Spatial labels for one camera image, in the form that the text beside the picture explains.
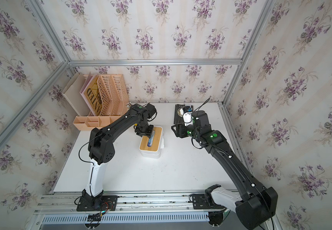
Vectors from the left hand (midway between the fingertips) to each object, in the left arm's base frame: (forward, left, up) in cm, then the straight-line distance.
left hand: (149, 137), depth 89 cm
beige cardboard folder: (+23, +49, +19) cm, 58 cm away
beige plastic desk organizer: (+39, +34, -6) cm, 52 cm away
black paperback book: (+19, -20, -7) cm, 29 cm away
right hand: (-4, -17, +17) cm, 24 cm away
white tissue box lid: (-7, -5, +1) cm, 8 cm away
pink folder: (+30, +41, +20) cm, 55 cm away
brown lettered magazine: (+25, +39, +12) cm, 48 cm away
